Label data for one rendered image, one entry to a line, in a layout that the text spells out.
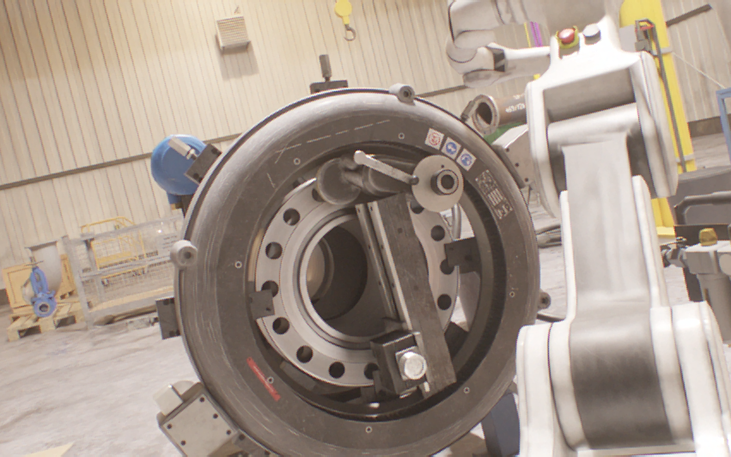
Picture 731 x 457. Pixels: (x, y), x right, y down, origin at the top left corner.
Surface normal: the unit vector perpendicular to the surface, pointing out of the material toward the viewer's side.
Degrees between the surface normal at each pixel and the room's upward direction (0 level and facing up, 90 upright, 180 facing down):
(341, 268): 86
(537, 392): 54
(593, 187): 45
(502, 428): 90
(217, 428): 90
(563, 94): 83
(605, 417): 99
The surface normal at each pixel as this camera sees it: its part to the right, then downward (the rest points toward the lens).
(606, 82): -0.40, 0.05
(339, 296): 0.16, -0.15
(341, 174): 0.36, -0.03
